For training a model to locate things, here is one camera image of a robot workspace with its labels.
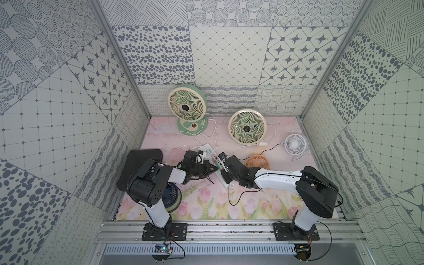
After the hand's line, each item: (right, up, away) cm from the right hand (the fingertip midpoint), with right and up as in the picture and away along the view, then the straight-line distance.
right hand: (225, 170), depth 89 cm
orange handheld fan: (+18, +5, +1) cm, 19 cm away
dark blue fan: (-27, -12, -8) cm, 31 cm away
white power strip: (-9, +8, +6) cm, 13 cm away
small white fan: (+42, +14, +6) cm, 45 cm away
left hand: (-4, +2, +1) cm, 5 cm away
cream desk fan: (+13, +24, +7) cm, 28 cm away
